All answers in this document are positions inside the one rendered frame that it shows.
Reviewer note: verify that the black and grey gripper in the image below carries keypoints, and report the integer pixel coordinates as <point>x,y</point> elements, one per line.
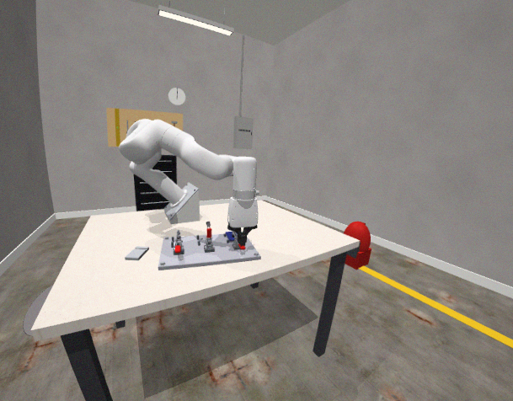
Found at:
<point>242,213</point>

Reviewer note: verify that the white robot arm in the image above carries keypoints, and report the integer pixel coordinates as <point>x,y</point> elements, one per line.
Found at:
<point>157,134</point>

